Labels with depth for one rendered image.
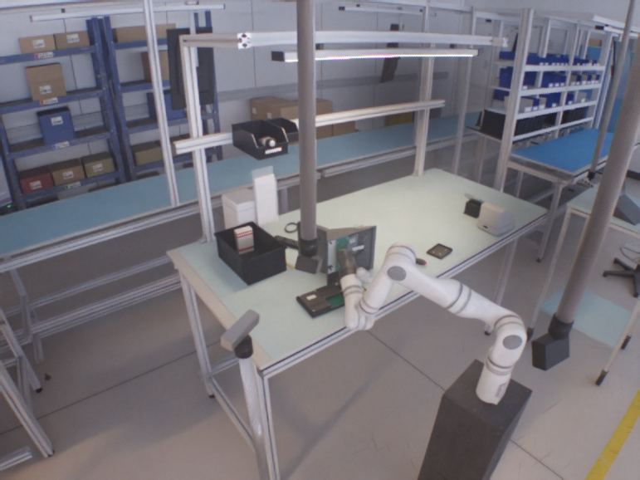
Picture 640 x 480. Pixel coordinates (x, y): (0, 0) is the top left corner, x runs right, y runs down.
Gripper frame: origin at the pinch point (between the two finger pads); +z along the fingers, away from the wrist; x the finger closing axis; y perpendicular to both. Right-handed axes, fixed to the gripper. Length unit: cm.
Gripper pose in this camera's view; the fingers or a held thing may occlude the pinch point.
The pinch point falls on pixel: (348, 239)
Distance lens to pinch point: 161.1
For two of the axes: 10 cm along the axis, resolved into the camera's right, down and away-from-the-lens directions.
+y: -8.2, 4.4, 3.7
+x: 5.6, 4.7, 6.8
